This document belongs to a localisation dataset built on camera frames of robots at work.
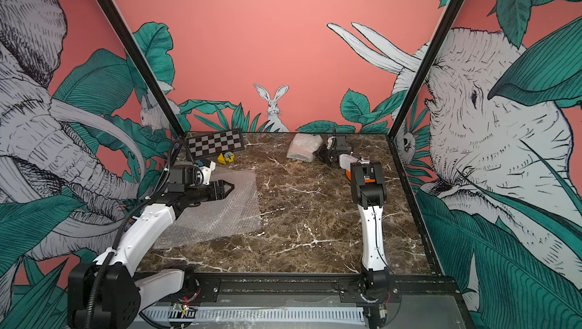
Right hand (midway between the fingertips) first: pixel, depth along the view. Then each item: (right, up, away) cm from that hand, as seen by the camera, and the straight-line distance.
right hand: (311, 148), depth 110 cm
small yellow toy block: (-41, -4, -1) cm, 41 cm away
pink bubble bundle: (-32, -27, -20) cm, 46 cm away
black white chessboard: (-52, +2, +1) cm, 52 cm away
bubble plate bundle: (-4, +1, +4) cm, 6 cm away
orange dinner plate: (+9, -9, -42) cm, 44 cm away
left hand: (-33, -14, -27) cm, 45 cm away
